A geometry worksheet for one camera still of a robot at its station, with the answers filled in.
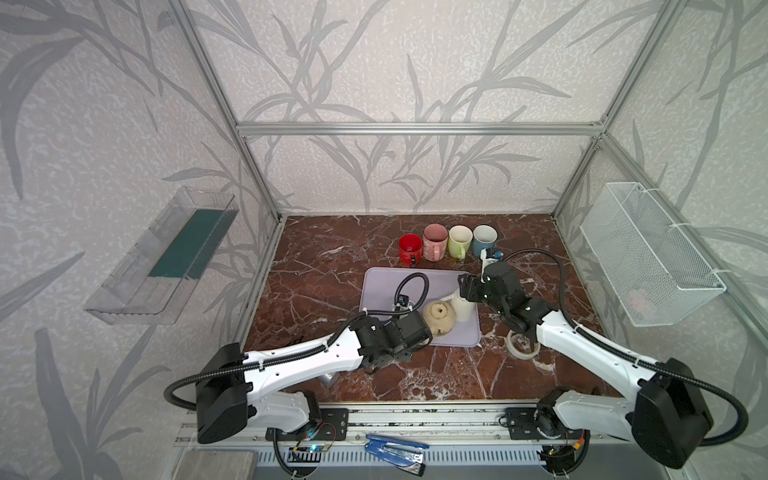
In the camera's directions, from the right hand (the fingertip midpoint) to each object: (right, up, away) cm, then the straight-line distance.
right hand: (467, 269), depth 85 cm
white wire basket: (+36, +3, -21) cm, 42 cm away
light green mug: (+1, +8, +16) cm, 18 cm away
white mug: (0, -12, +3) cm, 12 cm away
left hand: (-17, -17, -7) cm, 25 cm away
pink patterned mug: (-8, +7, +14) cm, 18 cm away
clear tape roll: (+15, -24, -1) cm, 28 cm away
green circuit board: (-42, -44, -12) cm, 62 cm away
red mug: (-16, +7, +21) cm, 27 cm away
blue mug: (+10, +10, +20) cm, 24 cm away
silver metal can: (-38, -28, -7) cm, 48 cm away
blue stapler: (-18, -41, -17) cm, 48 cm away
